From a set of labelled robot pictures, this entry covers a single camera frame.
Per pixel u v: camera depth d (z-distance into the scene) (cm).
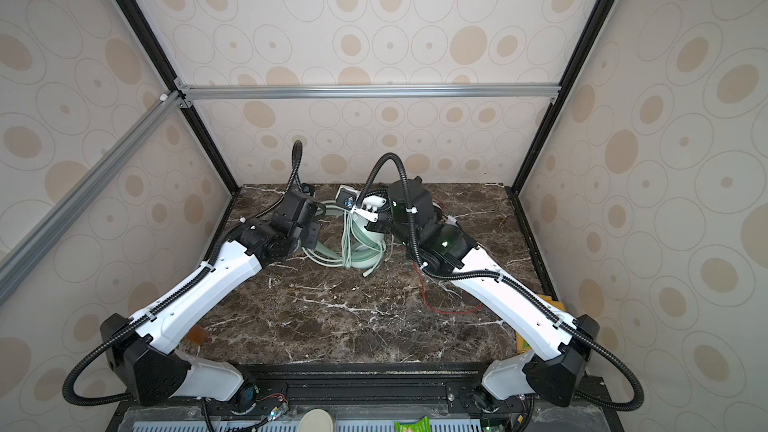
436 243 48
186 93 90
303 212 57
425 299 90
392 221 54
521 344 81
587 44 81
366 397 75
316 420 65
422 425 69
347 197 53
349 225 73
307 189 66
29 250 53
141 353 38
